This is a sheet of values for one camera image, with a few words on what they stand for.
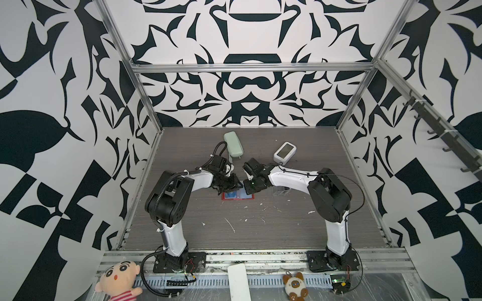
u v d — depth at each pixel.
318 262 0.74
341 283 0.71
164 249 0.58
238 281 0.66
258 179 0.70
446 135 0.59
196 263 0.74
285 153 1.03
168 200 0.49
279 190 0.91
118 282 0.65
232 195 0.91
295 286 0.67
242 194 0.91
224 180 0.84
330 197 0.51
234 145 1.08
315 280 0.71
